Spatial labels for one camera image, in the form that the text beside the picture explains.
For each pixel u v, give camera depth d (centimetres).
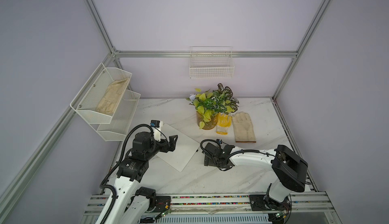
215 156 66
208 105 84
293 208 72
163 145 59
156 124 62
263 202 73
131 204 58
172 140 66
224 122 105
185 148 91
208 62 95
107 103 77
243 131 101
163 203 73
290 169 45
